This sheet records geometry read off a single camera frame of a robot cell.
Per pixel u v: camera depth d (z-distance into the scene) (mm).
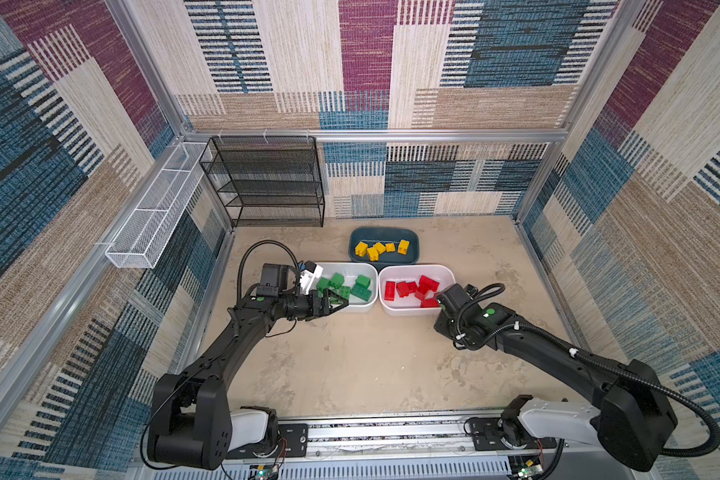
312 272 769
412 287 975
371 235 1148
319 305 715
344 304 764
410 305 969
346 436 759
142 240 915
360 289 992
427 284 992
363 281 994
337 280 1015
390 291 989
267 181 1110
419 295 962
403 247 1085
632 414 397
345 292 986
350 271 1024
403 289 989
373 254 1074
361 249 1083
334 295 740
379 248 1101
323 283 992
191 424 402
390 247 1114
